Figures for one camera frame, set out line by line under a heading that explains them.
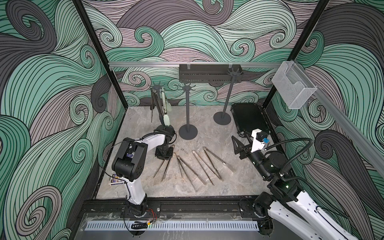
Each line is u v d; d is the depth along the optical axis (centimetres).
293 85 79
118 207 72
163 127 89
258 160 56
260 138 52
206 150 95
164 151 83
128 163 49
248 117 115
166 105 88
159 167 88
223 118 112
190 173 85
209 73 104
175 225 70
